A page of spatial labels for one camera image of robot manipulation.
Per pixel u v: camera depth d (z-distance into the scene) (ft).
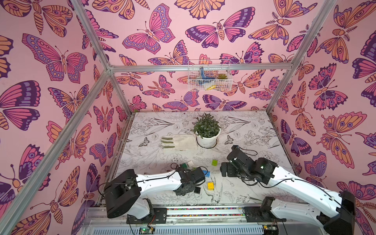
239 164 1.86
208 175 2.86
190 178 2.11
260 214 2.12
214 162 3.01
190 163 2.95
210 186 2.62
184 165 2.95
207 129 2.89
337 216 1.32
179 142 3.36
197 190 2.63
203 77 3.11
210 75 3.11
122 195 1.38
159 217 2.40
